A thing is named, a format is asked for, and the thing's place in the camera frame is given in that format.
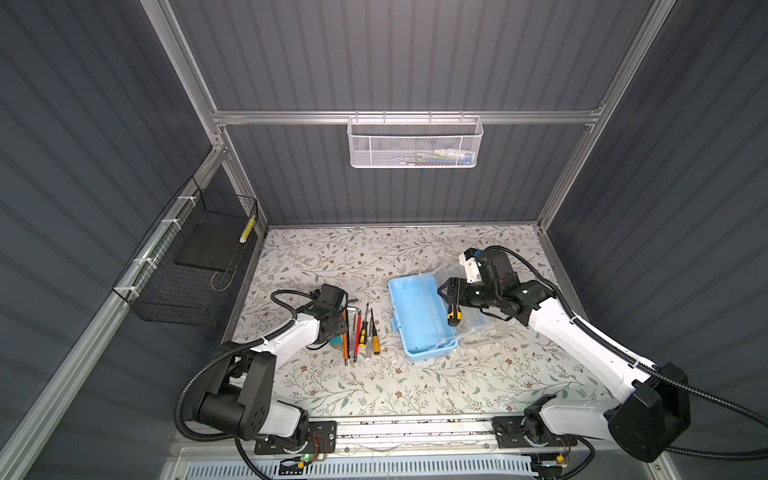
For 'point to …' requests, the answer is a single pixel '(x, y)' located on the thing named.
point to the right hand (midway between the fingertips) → (448, 293)
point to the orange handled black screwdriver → (375, 337)
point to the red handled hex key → (358, 336)
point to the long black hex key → (349, 325)
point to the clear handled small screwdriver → (368, 339)
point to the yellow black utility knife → (454, 315)
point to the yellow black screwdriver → (363, 338)
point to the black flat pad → (211, 247)
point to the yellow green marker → (247, 230)
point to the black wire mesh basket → (182, 272)
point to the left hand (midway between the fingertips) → (335, 327)
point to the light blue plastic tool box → (421, 315)
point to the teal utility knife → (337, 342)
